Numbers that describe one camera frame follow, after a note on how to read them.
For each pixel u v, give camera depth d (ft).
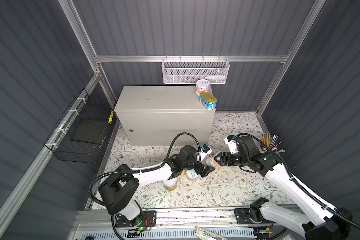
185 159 2.12
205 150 2.28
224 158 2.22
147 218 2.38
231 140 2.26
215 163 2.45
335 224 1.25
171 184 2.58
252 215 2.16
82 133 2.28
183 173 2.80
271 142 2.92
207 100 2.40
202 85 2.59
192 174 2.70
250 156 1.85
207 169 2.32
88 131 2.32
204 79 2.67
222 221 2.41
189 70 4.06
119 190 1.45
